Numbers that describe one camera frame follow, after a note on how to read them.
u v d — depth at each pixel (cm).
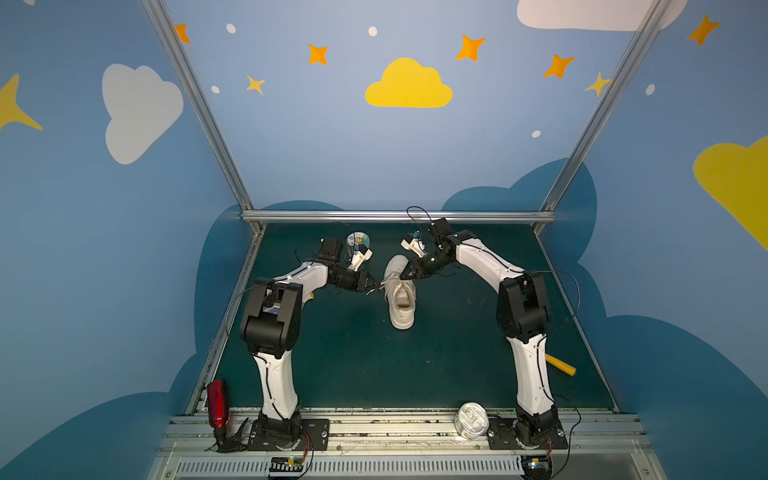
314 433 76
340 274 85
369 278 89
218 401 78
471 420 72
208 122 88
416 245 89
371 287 93
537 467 73
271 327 52
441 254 80
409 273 93
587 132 93
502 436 74
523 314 58
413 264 88
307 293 83
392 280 99
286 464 73
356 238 108
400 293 93
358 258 91
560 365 85
